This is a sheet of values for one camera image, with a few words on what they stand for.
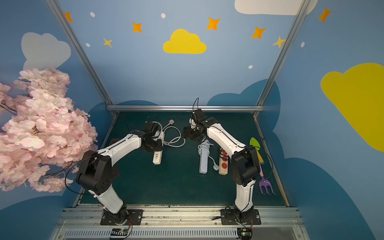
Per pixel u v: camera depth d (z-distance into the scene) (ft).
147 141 2.23
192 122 2.83
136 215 2.45
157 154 2.87
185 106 4.65
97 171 1.53
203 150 3.12
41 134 1.30
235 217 2.14
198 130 2.18
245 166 1.63
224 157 3.03
